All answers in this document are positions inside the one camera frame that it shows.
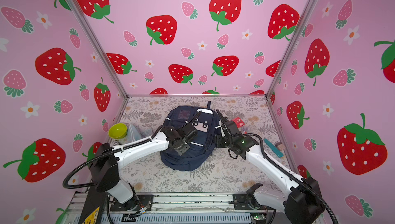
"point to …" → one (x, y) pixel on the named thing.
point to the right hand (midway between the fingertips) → (216, 138)
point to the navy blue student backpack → (201, 146)
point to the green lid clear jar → (118, 132)
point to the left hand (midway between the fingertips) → (182, 144)
